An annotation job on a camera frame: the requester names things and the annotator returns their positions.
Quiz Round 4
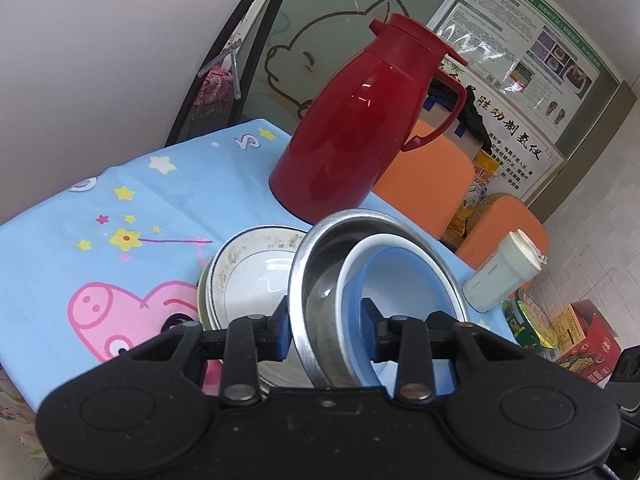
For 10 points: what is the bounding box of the stainless steel bowl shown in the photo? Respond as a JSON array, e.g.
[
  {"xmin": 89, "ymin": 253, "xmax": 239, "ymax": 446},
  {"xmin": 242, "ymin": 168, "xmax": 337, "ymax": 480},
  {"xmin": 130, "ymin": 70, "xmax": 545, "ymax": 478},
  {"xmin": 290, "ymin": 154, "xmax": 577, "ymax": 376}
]
[{"xmin": 288, "ymin": 209, "xmax": 469, "ymax": 389}]

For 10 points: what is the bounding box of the white ceramic bowl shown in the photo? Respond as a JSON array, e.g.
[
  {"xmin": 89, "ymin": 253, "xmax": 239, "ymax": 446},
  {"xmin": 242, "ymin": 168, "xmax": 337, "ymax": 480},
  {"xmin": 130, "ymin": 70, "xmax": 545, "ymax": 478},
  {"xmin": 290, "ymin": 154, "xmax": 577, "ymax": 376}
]
[{"xmin": 332, "ymin": 232, "xmax": 459, "ymax": 388}]

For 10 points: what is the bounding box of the lower white plate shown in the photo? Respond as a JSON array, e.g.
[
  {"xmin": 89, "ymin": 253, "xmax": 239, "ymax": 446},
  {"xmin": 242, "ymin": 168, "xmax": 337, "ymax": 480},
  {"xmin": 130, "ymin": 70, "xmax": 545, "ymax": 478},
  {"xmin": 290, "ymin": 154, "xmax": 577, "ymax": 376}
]
[{"xmin": 198, "ymin": 250, "xmax": 311, "ymax": 391}]

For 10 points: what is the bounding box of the red cardboard snack box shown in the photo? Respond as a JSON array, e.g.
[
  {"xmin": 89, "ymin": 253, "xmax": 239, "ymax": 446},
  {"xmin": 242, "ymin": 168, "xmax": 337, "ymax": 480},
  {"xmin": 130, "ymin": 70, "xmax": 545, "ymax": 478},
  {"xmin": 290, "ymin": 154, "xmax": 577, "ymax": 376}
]
[{"xmin": 549, "ymin": 299, "xmax": 622, "ymax": 384}]

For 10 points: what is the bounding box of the white travel tumbler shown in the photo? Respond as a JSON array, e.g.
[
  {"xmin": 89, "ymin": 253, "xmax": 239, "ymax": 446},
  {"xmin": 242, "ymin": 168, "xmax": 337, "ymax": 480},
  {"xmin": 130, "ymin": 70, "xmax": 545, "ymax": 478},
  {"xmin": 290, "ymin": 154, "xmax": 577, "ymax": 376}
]
[{"xmin": 462, "ymin": 230, "xmax": 547, "ymax": 313}]

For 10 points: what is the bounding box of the right orange chair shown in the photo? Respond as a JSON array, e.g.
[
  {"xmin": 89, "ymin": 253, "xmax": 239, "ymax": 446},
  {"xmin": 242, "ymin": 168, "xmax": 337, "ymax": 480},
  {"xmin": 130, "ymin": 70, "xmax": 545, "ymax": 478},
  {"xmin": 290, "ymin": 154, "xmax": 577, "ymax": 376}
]
[{"xmin": 456, "ymin": 193, "xmax": 549, "ymax": 270}]

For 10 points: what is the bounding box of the orange chair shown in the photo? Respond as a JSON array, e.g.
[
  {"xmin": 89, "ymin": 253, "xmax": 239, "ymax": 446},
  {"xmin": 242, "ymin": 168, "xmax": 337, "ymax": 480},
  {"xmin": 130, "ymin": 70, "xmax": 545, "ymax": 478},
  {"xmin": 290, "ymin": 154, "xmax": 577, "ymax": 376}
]
[
  {"xmin": 456, "ymin": 193, "xmax": 549, "ymax": 270},
  {"xmin": 373, "ymin": 136, "xmax": 474, "ymax": 240}
]

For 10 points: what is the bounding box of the left orange chair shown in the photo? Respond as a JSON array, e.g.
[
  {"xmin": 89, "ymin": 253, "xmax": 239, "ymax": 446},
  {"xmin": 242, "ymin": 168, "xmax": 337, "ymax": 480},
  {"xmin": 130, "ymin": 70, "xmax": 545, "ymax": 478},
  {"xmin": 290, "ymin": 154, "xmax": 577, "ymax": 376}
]
[{"xmin": 373, "ymin": 136, "xmax": 474, "ymax": 240}]

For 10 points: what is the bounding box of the yellow snack bag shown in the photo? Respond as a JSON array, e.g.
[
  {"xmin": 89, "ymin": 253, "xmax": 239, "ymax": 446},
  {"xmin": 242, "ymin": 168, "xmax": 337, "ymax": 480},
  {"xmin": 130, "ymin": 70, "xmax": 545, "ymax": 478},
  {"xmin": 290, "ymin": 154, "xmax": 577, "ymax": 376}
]
[{"xmin": 442, "ymin": 150, "xmax": 499, "ymax": 252}]

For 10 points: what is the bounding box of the chinese text poster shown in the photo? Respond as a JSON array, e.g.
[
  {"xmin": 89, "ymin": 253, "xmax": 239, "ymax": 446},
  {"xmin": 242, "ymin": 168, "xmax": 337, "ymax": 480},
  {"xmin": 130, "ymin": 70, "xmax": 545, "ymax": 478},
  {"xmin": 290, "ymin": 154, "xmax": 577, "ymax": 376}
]
[{"xmin": 440, "ymin": 56, "xmax": 565, "ymax": 204}]

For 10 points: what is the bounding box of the red thermos jug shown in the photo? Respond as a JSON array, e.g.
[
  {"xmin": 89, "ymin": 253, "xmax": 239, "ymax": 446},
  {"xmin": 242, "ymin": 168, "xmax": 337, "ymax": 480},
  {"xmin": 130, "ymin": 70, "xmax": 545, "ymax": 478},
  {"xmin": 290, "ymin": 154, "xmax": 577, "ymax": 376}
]
[{"xmin": 269, "ymin": 13, "xmax": 466, "ymax": 224}]

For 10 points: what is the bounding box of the pink floral fabric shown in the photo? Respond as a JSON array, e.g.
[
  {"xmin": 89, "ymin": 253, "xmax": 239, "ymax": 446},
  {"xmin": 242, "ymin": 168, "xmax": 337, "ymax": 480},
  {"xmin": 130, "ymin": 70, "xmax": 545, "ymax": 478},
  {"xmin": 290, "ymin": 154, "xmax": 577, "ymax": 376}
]
[{"xmin": 186, "ymin": 65, "xmax": 234, "ymax": 136}]

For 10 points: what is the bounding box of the black cloth on bag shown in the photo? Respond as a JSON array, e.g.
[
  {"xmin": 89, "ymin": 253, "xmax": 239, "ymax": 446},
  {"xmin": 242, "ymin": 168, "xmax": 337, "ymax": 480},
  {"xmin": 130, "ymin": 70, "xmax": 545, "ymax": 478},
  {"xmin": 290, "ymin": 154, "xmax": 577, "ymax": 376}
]
[{"xmin": 427, "ymin": 80, "xmax": 492, "ymax": 155}]

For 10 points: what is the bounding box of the upper laminated info poster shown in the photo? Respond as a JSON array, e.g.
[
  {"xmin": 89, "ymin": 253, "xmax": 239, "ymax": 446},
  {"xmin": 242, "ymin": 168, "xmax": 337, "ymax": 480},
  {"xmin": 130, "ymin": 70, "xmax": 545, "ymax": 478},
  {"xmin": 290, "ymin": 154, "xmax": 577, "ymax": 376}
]
[{"xmin": 435, "ymin": 0, "xmax": 620, "ymax": 157}]

